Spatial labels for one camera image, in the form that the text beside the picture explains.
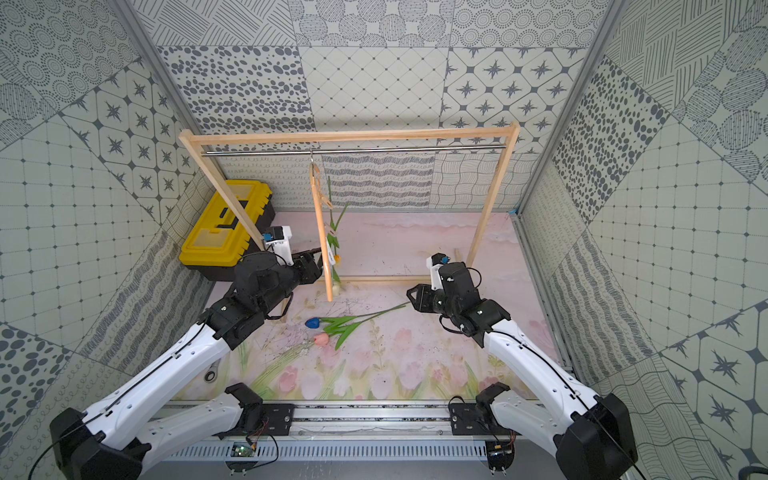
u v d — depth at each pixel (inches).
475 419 29.0
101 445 14.9
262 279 20.9
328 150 22.9
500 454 28.3
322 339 33.7
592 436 14.9
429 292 27.4
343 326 35.5
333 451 27.6
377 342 34.6
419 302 28.2
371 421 30.1
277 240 24.5
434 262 28.6
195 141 20.2
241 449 28.2
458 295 23.3
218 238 35.7
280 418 28.9
